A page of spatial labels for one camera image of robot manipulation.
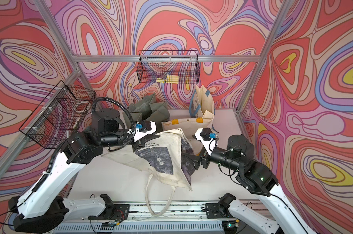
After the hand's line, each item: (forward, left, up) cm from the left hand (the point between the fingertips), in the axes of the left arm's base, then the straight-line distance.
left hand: (158, 133), depth 55 cm
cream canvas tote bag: (-2, -3, -13) cm, 14 cm away
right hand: (-4, -12, -5) cm, 13 cm away
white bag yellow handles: (+24, -15, -26) cm, 38 cm away
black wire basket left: (+22, +57, -12) cm, 62 cm away
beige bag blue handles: (+46, -25, -25) cm, 58 cm away
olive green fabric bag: (+35, +13, -21) cm, 43 cm away
